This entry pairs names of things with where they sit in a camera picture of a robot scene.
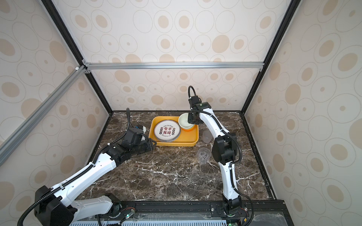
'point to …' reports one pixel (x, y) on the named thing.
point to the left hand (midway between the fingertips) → (159, 141)
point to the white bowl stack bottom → (183, 122)
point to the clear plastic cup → (203, 154)
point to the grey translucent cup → (207, 136)
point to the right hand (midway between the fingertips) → (193, 120)
